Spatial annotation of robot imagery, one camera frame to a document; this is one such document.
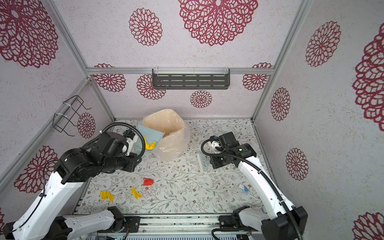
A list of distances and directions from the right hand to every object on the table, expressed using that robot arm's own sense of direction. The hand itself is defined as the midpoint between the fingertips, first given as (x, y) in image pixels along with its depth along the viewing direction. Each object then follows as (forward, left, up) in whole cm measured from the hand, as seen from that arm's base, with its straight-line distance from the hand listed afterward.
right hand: (212, 158), depth 76 cm
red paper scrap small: (-6, +37, -18) cm, 41 cm away
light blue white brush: (+4, +3, -9) cm, 10 cm away
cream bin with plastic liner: (+8, +19, +5) cm, 21 cm away
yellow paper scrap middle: (-13, +42, -18) cm, 47 cm away
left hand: (-9, +33, +11) cm, 36 cm away
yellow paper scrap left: (-14, +58, -16) cm, 62 cm away
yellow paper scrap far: (-3, +29, +14) cm, 32 cm away
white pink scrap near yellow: (-13, +36, -19) cm, 42 cm away
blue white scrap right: (-8, -20, -19) cm, 29 cm away
